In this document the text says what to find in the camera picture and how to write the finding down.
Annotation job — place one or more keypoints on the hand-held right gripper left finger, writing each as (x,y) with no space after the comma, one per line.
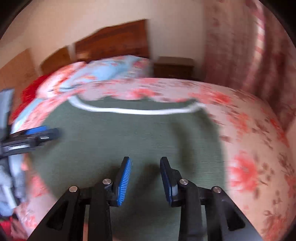
(123,183)

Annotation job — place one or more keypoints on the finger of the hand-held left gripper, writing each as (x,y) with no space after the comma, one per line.
(49,135)
(35,130)

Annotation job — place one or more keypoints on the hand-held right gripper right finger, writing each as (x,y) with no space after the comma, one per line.
(167,183)

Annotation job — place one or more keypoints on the green knitted sweater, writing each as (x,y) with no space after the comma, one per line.
(129,134)

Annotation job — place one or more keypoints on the light blue cloud pillow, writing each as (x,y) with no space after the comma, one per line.
(27,113)

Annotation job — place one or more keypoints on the red patterned blanket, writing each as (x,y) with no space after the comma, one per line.
(30,92)

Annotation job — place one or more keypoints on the pink floral pillow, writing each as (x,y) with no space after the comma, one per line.
(62,78)

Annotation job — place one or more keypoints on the light wooden wardrobe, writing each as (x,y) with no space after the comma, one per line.
(17,71)

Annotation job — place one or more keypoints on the small wooden headboard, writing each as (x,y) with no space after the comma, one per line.
(56,61)

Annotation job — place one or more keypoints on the blue floral pillow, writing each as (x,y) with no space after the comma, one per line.
(108,69)

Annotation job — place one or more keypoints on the bed with floral sheet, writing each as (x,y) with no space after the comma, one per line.
(249,143)

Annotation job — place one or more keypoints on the large carved wooden headboard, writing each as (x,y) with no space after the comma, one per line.
(115,41)

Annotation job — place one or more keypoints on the wooden nightstand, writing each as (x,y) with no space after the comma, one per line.
(173,68)

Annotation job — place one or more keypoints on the pink floral curtain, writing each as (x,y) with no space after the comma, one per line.
(240,58)

